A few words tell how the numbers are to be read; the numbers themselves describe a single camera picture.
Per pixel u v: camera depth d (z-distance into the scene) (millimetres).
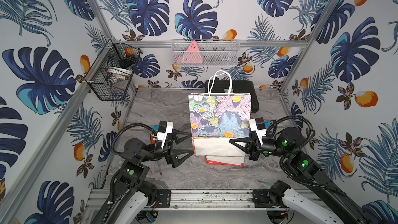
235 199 763
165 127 502
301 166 475
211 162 856
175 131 606
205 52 926
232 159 835
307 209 548
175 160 510
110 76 833
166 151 512
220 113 524
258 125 492
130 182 494
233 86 1157
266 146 525
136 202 588
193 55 905
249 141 524
